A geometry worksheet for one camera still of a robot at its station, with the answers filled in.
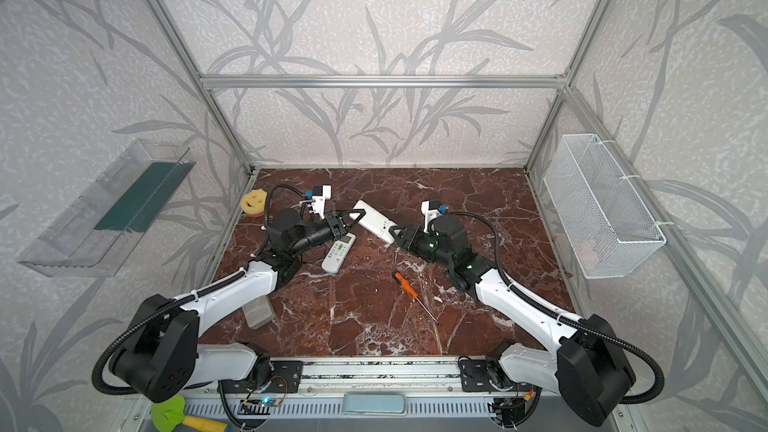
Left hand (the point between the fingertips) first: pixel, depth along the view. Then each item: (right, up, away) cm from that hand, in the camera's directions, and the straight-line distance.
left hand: (367, 209), depth 74 cm
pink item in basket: (+55, -11, -1) cm, 56 cm away
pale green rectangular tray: (+3, -43, -9) cm, 44 cm away
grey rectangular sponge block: (-31, -29, +7) cm, 43 cm away
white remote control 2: (+2, -3, +2) cm, 4 cm away
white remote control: (-13, -15, +23) cm, 30 cm away
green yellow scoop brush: (-44, -47, -7) cm, 65 cm away
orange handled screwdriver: (+8, -22, +15) cm, 27 cm away
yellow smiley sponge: (-44, +1, +31) cm, 54 cm away
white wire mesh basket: (+51, -3, -13) cm, 53 cm away
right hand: (+6, -4, +2) cm, 7 cm away
